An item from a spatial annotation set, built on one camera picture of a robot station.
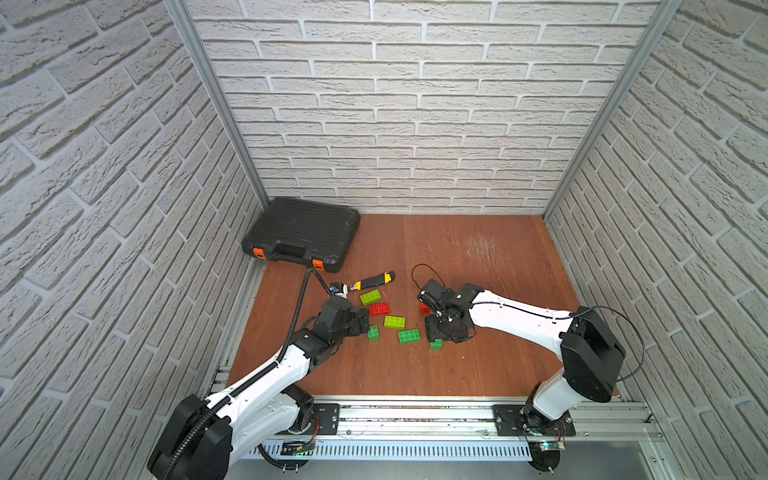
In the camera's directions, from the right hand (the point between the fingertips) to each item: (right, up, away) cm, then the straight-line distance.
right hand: (441, 334), depth 84 cm
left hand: (-24, +7, +1) cm, 25 cm away
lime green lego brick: (-14, +2, +6) cm, 15 cm away
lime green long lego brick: (-21, +9, +11) cm, 25 cm away
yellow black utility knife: (-18, +14, +16) cm, 28 cm away
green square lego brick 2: (-1, -3, -1) cm, 3 cm away
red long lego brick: (-18, +6, +8) cm, 21 cm away
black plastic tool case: (-41, +30, +23) cm, 56 cm away
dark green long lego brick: (-9, -1, +3) cm, 10 cm away
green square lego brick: (-19, 0, +1) cm, 19 cm away
